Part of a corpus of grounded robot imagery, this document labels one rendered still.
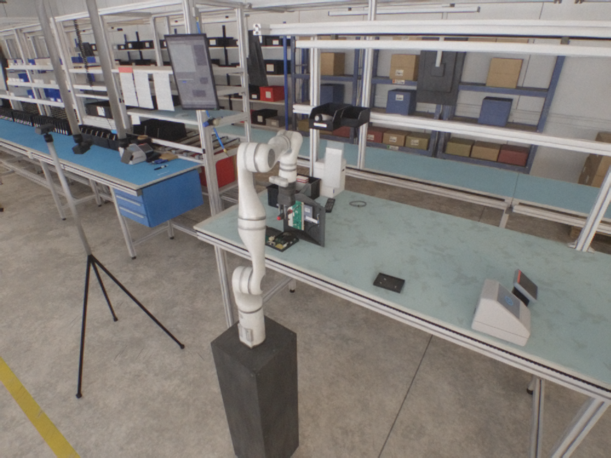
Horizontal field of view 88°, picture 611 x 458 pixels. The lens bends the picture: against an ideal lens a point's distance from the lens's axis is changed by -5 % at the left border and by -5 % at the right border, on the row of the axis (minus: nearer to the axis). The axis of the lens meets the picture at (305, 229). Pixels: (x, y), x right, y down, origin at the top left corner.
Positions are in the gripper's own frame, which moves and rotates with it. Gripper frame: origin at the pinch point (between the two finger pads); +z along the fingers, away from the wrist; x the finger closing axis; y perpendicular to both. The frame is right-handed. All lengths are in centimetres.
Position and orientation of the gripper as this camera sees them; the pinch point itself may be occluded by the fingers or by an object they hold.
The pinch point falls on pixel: (282, 217)
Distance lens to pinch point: 149.5
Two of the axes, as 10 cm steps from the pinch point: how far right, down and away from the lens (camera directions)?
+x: -8.2, -3.5, 4.6
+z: -0.7, 8.5, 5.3
